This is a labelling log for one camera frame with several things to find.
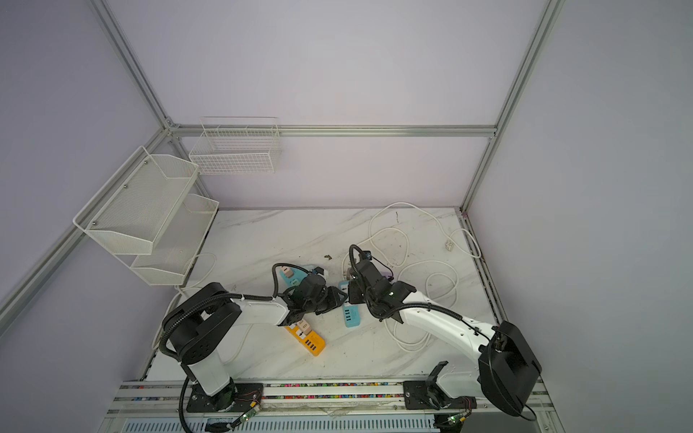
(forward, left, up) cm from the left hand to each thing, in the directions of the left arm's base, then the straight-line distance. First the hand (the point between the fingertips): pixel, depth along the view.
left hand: (345, 300), depth 90 cm
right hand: (0, -2, +10) cm, 10 cm away
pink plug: (-11, +12, +4) cm, 17 cm away
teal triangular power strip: (+8, +17, +2) cm, 19 cm away
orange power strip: (-14, +9, +1) cm, 17 cm away
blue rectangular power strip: (-4, -2, 0) cm, 4 cm away
